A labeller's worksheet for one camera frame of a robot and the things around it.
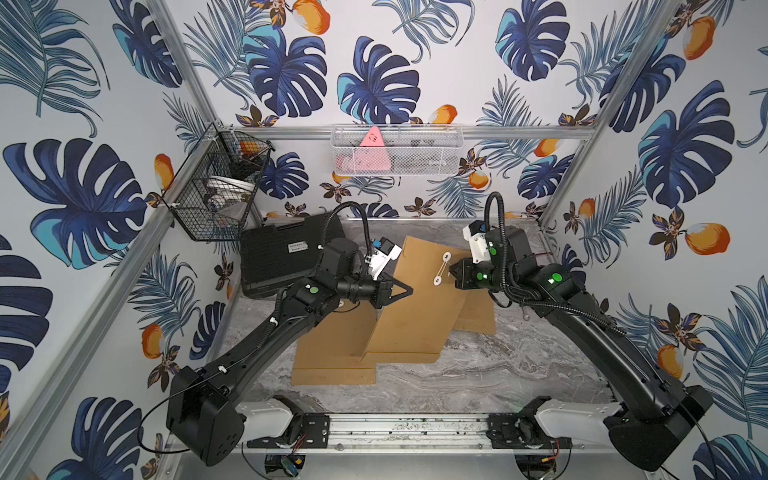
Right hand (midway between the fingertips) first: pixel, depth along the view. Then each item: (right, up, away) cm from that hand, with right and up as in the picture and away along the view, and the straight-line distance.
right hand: (451, 265), depth 72 cm
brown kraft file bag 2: (-9, -14, -3) cm, 17 cm away
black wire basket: (-67, +34, +21) cm, 78 cm away
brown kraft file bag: (-32, -26, +16) cm, 44 cm away
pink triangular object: (-20, +32, +17) cm, 42 cm away
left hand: (-10, -5, -5) cm, 12 cm away
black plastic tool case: (-51, +4, +31) cm, 60 cm away
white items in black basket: (-59, +18, +10) cm, 63 cm away
